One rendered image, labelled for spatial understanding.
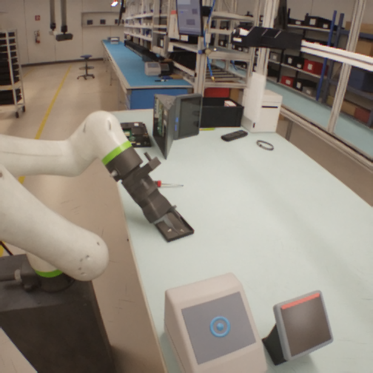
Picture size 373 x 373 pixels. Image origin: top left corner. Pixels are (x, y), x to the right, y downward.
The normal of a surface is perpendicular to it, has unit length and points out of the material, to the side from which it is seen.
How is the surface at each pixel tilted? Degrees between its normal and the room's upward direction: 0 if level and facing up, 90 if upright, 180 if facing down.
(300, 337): 32
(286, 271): 0
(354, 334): 0
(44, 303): 0
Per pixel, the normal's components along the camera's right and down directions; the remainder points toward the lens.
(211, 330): 0.25, -0.48
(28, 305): 0.07, -0.84
